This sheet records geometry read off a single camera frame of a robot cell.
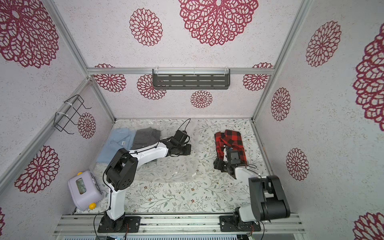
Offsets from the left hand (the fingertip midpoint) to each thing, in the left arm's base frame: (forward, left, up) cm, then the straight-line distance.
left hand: (190, 150), depth 95 cm
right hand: (-6, -17, -4) cm, 19 cm away
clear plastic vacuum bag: (-9, +15, -7) cm, 18 cm away
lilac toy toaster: (-25, +55, +2) cm, 61 cm away
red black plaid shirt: (+12, -29, -4) cm, 32 cm away
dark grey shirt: (+12, +31, -1) cm, 33 cm away
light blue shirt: (+13, +50, -5) cm, 52 cm away
